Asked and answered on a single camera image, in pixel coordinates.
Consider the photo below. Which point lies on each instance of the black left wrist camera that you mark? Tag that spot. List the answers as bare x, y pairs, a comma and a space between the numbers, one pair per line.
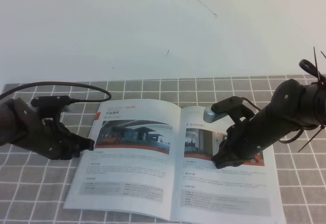
50, 106

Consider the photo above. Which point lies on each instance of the grey checkered tablecloth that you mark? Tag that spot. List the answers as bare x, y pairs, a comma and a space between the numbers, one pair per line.
33, 188

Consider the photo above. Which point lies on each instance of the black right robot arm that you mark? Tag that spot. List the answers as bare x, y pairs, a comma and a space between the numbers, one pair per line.
293, 107

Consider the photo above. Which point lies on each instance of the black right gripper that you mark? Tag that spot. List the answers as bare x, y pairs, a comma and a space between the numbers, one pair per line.
244, 141

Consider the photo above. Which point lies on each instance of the white logistics brochure book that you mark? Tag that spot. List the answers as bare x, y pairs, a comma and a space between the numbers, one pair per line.
152, 157

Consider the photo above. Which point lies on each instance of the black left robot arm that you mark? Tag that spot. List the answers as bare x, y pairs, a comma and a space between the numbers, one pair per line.
9, 125

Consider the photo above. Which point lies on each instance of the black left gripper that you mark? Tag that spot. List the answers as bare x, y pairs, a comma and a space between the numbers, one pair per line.
47, 137

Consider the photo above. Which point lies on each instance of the black cable ties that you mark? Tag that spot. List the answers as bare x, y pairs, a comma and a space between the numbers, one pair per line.
312, 104

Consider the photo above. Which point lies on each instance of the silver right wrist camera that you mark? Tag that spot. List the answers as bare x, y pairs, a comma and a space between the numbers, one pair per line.
232, 107

